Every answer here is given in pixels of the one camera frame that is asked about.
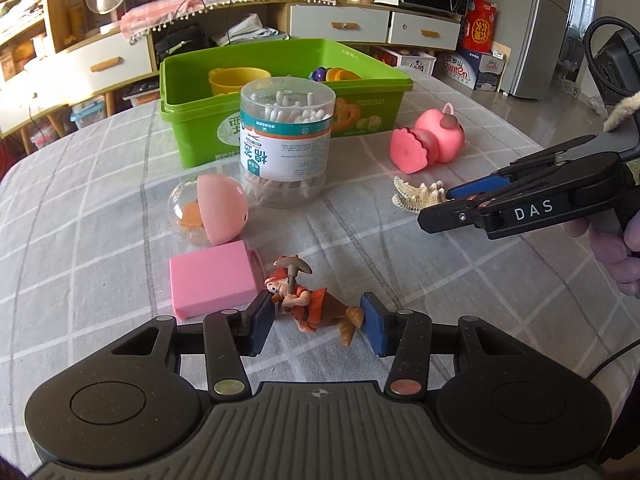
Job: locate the purple toy grapes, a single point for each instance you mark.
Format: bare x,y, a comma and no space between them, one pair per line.
319,74

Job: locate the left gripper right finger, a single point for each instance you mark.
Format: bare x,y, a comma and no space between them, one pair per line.
406,335

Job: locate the pink pig toy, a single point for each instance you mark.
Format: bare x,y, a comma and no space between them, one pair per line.
437,137

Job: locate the tan starfish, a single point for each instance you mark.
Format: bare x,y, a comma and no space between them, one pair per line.
415,198

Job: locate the red white cardboard box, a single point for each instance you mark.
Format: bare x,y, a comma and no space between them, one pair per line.
415,59

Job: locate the green plastic storage bin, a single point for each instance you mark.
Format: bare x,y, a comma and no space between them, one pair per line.
206,125

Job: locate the clear cotton swab jar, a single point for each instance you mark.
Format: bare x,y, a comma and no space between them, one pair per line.
285,134

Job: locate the clear plastic storage box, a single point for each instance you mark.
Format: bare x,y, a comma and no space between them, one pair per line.
88,112

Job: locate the black bag on shelf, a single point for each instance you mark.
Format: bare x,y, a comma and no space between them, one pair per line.
184,39

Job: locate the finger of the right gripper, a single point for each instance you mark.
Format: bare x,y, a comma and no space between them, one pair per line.
451,215
490,183

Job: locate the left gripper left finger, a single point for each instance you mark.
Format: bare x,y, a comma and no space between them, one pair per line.
229,335

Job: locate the grey checked table cloth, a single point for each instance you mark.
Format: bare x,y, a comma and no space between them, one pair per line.
86,244

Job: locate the orange miner figurine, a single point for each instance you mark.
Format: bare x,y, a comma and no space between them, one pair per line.
311,309

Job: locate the red printed bag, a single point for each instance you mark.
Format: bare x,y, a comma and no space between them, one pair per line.
478,26

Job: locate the pink sponge block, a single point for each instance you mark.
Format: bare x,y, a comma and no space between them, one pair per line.
217,278

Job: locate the pink lace cloth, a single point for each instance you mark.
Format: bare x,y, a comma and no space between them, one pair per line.
153,16

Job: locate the silver refrigerator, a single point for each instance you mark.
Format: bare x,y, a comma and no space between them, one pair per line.
534,31

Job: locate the person right hand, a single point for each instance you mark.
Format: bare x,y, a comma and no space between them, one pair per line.
614,251

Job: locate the orange pumpkin toy bowl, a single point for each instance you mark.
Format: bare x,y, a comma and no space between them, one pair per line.
340,74

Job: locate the yellow toy pot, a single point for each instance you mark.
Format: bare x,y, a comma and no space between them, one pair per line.
230,80

